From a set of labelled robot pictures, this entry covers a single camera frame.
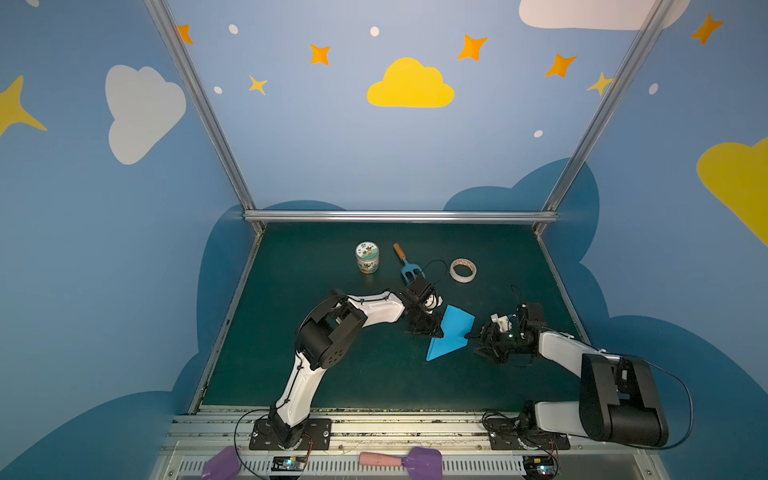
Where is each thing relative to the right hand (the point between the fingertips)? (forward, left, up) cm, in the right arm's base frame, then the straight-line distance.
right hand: (472, 339), depth 88 cm
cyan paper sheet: (+6, +4, -3) cm, 8 cm away
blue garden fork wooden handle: (+35, +23, -2) cm, 42 cm away
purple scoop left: (-34, +63, -2) cm, 72 cm away
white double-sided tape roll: (+24, 0, -2) cm, 24 cm away
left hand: (+1, +8, 0) cm, 8 cm away
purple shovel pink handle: (-31, +16, 0) cm, 35 cm away
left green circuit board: (-33, +48, -3) cm, 58 cm away
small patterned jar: (+26, +34, +6) cm, 43 cm away
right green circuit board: (-30, -13, -4) cm, 33 cm away
